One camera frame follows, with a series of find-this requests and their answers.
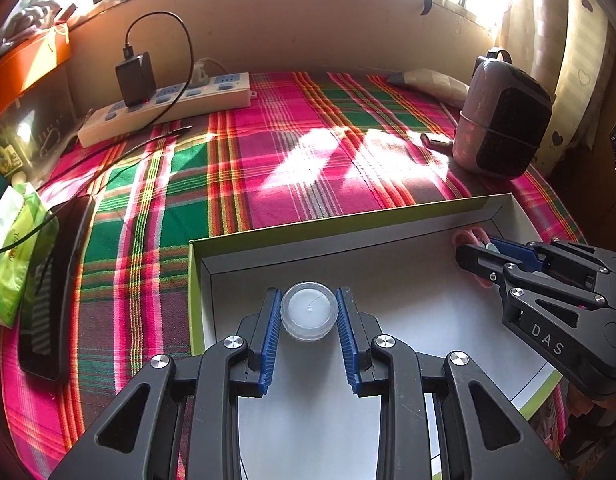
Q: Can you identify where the green white cardboard box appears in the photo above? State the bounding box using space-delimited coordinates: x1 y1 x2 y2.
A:
189 194 560 479

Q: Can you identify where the small dark space heater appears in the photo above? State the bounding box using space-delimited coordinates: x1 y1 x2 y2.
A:
452 48 552 180

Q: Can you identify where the small dark lighter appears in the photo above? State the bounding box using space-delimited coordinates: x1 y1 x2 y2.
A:
420 133 453 153

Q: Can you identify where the plaid bed cloth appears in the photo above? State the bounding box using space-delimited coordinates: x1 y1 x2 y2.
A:
1 72 582 479

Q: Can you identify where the black charger adapter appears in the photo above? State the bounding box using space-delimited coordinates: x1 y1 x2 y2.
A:
115 44 156 107

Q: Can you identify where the white power strip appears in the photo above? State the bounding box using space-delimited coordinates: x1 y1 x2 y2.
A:
77 73 253 148

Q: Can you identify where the orange tray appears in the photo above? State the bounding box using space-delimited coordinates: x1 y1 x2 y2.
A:
0 23 72 115

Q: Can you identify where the heart pattern curtain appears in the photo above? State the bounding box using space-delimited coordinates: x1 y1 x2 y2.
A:
499 0 616 176

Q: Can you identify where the clear round jar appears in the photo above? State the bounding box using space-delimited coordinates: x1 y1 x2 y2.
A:
281 282 338 342

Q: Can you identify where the grey folded cloth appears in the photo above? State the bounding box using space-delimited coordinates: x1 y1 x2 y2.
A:
387 68 470 110

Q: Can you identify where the black charger cable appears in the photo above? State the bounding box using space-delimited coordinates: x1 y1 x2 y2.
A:
0 10 195 258

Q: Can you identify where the white plug in strip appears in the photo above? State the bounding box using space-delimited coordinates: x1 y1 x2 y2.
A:
189 56 229 88

